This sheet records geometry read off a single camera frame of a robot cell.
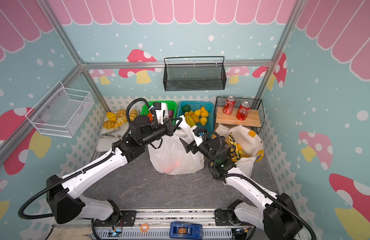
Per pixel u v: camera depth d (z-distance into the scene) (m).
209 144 0.65
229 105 0.91
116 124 1.11
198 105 1.16
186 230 0.67
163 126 0.60
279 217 0.40
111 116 1.16
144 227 0.72
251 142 0.86
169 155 0.82
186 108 1.13
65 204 0.39
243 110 0.87
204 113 1.14
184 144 0.67
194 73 0.94
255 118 0.97
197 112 1.16
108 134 1.07
